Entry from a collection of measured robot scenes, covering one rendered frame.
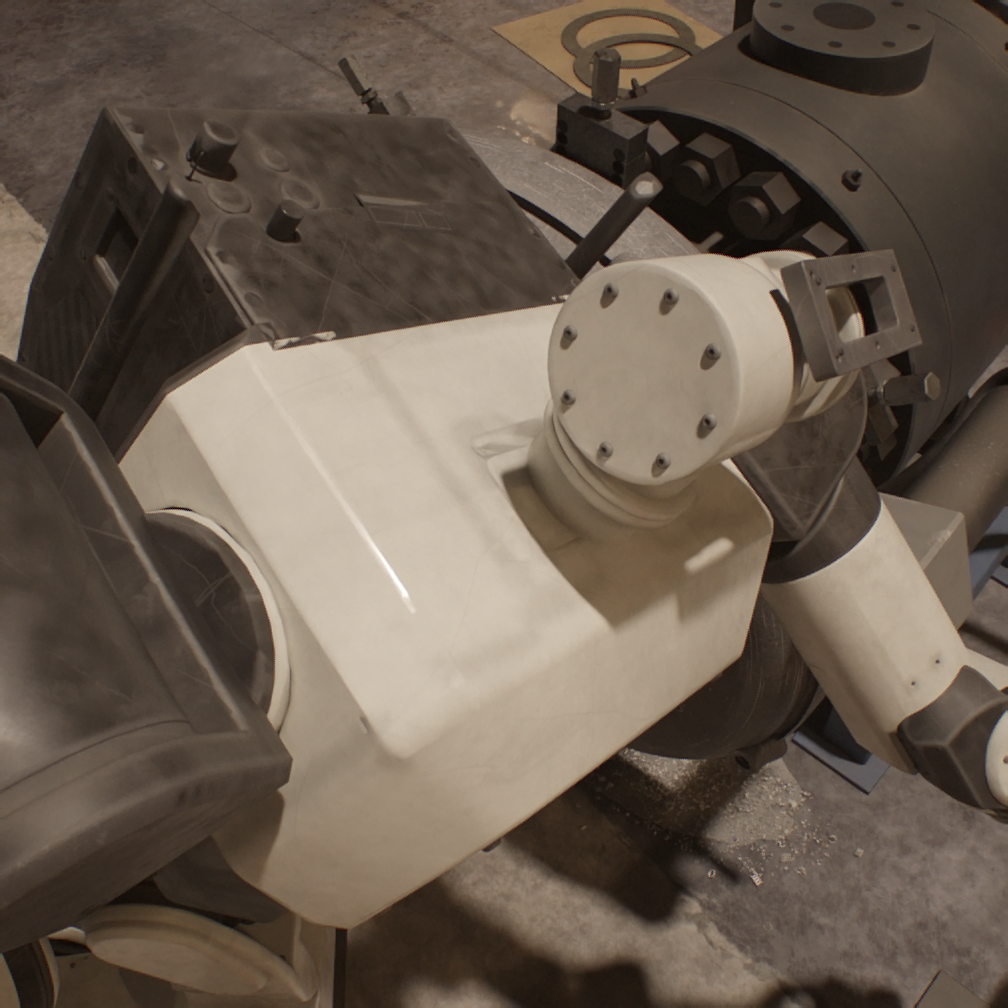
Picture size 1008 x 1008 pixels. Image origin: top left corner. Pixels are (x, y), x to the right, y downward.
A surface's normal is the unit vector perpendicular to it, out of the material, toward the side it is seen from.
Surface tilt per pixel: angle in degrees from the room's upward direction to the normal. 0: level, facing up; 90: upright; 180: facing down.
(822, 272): 54
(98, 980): 23
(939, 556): 67
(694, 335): 63
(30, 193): 0
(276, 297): 36
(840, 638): 74
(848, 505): 48
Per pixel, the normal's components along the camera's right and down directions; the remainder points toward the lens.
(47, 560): 0.72, -0.60
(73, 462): -0.14, -0.19
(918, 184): 0.40, -0.20
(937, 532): -0.33, -0.79
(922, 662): 0.22, 0.15
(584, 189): 0.03, -0.57
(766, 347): 0.74, -0.13
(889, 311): -0.63, 0.22
